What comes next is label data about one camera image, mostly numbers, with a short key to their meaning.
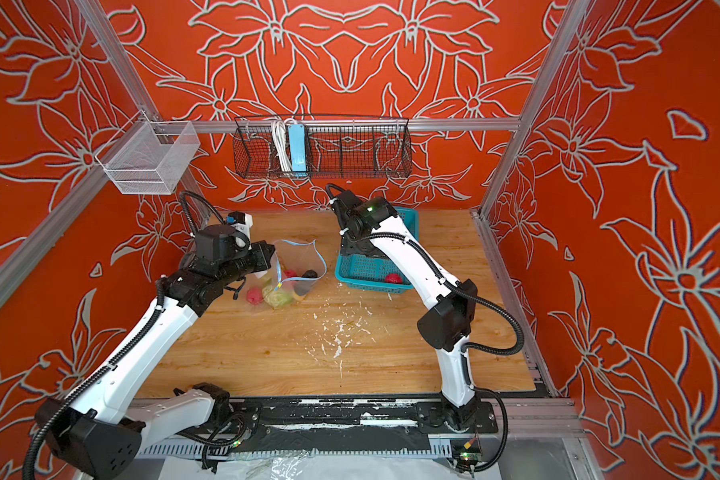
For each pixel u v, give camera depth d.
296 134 0.89
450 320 0.48
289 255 0.83
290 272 0.84
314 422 0.73
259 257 0.64
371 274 1.00
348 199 0.63
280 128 0.88
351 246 0.72
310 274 0.87
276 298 0.88
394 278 0.95
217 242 0.54
